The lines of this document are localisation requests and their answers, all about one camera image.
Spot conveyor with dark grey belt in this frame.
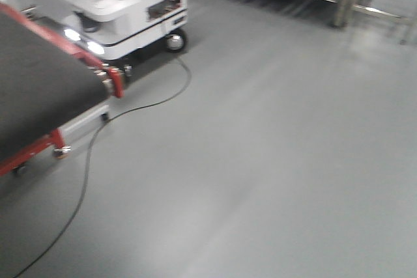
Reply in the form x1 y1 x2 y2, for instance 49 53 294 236
0 1 131 178

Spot black floor cable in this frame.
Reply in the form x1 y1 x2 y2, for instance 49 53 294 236
11 56 193 278

